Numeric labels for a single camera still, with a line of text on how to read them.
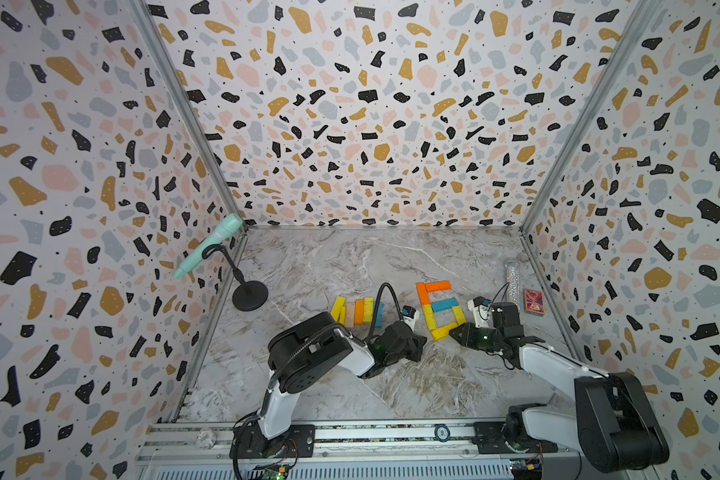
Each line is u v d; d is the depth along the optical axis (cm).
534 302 100
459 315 97
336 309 97
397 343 72
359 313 94
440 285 104
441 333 92
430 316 96
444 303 101
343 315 95
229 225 76
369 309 98
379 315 96
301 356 44
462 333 85
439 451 73
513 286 101
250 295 100
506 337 70
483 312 82
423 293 103
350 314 95
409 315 83
